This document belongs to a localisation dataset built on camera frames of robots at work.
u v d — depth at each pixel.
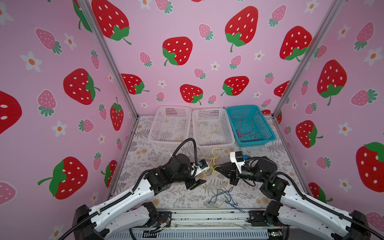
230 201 0.80
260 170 0.52
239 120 1.16
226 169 0.59
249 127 1.15
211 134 1.07
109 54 0.84
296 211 0.58
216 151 1.01
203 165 0.60
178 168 0.55
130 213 0.57
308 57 0.86
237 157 0.53
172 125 1.14
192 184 0.61
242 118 1.13
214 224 0.73
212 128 1.12
